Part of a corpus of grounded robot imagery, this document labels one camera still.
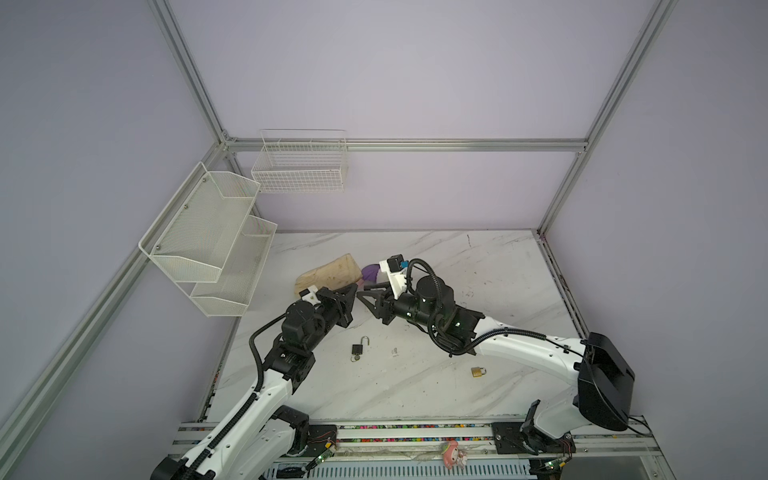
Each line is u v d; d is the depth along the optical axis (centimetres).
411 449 73
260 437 57
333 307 66
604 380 42
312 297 71
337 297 71
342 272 108
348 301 70
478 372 84
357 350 88
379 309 63
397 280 63
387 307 62
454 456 69
